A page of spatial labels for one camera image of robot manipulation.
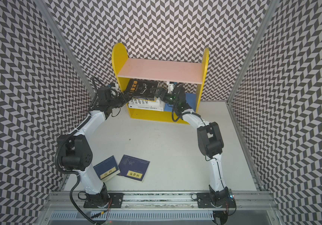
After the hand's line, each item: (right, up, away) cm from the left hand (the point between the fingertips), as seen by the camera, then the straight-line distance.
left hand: (132, 95), depth 88 cm
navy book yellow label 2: (-13, -44, -8) cm, 46 cm away
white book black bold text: (+1, -3, +4) cm, 5 cm away
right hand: (+13, +2, -2) cm, 14 cm away
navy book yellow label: (+2, -44, -5) cm, 44 cm away
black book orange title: (+4, +5, +3) cm, 7 cm away
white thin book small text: (+16, -7, +5) cm, 19 cm away
